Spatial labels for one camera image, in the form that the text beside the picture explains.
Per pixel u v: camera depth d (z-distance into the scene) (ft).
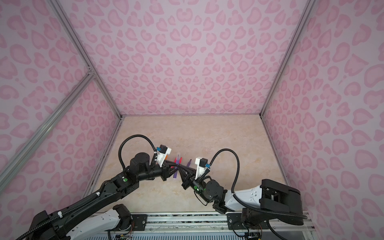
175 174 2.34
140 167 1.85
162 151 2.11
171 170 2.29
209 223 2.44
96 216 1.85
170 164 2.27
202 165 2.05
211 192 1.78
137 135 1.94
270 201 1.42
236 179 1.99
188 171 2.13
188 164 3.06
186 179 2.10
